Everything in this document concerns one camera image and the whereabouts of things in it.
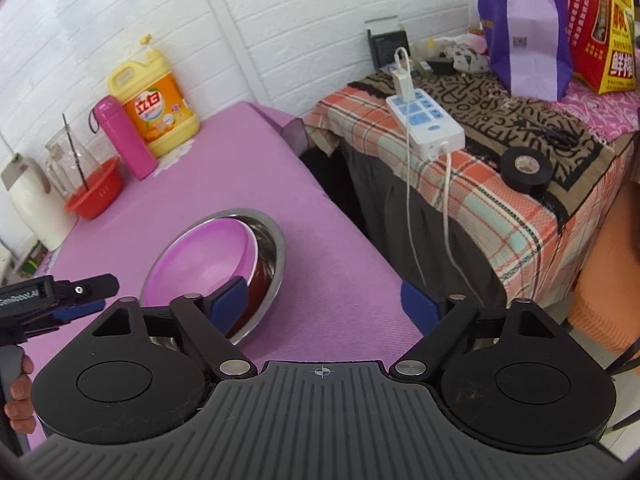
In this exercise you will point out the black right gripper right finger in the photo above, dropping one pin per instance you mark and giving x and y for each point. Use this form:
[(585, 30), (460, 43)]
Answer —
[(441, 327)]

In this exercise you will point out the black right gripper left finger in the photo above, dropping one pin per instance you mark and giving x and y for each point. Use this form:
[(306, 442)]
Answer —
[(204, 323)]

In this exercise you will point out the red white bowl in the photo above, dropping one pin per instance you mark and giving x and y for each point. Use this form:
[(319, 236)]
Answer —
[(257, 289)]

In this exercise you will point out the purple plastic bowl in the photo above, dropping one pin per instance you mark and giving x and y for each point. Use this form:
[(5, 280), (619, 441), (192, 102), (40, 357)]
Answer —
[(201, 260)]

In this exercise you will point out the stainless steel bowl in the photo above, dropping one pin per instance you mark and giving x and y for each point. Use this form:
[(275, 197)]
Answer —
[(272, 248)]

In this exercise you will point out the left hand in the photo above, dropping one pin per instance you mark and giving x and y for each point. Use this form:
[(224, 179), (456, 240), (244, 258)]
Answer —
[(19, 408)]

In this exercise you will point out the instant noodle bowl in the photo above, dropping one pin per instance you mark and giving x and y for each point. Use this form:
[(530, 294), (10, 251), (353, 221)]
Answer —
[(29, 263)]

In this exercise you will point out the cream thermos jug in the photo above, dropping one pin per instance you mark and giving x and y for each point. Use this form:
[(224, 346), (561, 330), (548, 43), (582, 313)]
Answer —
[(37, 202)]

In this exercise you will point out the purple floral tablecloth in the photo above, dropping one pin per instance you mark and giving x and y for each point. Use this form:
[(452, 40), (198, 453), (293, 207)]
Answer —
[(339, 299)]

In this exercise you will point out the red plastic colander basket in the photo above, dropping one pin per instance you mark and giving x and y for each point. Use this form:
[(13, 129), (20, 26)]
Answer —
[(105, 185)]

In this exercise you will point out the plaid table cover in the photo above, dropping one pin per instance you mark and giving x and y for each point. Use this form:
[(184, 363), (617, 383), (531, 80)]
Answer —
[(515, 234)]

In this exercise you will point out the black stirring stick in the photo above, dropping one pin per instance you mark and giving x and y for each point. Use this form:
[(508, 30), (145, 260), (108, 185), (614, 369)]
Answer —
[(74, 152)]

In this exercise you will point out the glass pitcher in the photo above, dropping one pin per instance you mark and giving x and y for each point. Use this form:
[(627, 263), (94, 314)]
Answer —
[(60, 164)]

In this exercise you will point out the orange chair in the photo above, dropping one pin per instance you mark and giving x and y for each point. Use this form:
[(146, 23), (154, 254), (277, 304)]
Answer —
[(605, 305)]

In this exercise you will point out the black tape roll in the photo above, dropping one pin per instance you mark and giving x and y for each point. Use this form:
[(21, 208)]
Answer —
[(525, 170)]

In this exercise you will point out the white power strip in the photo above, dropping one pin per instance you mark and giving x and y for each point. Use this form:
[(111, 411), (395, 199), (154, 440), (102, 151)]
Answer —
[(432, 131)]

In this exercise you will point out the pink thermos bottle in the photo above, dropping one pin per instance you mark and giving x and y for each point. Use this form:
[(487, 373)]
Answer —
[(111, 118)]

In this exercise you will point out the brown patterned cloth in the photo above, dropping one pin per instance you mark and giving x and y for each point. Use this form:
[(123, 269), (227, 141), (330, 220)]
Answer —
[(494, 121)]

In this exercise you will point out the black scissors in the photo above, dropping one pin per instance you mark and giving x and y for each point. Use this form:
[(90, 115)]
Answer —
[(559, 138)]

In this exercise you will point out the white charger plug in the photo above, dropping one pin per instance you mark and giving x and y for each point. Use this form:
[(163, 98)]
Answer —
[(402, 75)]

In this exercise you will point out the yellow detergent bottle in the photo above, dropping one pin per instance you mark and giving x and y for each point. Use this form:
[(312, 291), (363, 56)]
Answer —
[(153, 100)]

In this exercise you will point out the black box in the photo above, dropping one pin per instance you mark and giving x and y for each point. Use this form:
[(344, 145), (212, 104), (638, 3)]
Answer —
[(385, 36)]

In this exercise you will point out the purple paper bag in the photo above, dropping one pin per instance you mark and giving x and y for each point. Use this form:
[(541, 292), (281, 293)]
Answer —
[(528, 46)]

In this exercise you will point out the red yellow gift bag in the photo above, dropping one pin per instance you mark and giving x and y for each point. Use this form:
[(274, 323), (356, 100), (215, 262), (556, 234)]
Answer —
[(602, 44)]

